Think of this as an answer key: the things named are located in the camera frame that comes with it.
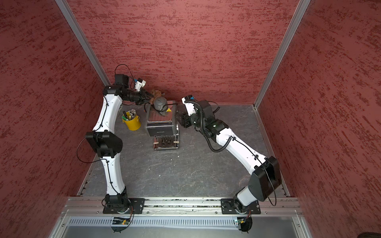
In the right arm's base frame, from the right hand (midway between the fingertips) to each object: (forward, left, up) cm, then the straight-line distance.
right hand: (178, 118), depth 75 cm
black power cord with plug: (+7, +13, -1) cm, 15 cm away
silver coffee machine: (-2, +9, -3) cm, 9 cm away
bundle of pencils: (+14, +32, -11) cm, 36 cm away
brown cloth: (+16, +13, +3) cm, 21 cm away
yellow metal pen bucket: (+13, +34, -21) cm, 42 cm away
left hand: (+14, +15, -1) cm, 21 cm away
